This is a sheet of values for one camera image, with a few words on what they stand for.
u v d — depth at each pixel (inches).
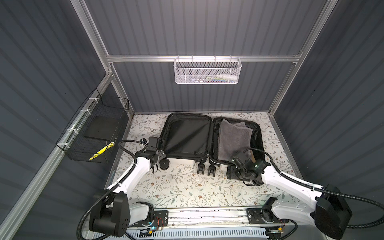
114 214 15.9
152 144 26.4
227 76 36.7
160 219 28.5
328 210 15.6
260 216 29.0
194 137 38.0
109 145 27.9
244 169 24.5
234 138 36.0
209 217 29.7
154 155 24.4
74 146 24.9
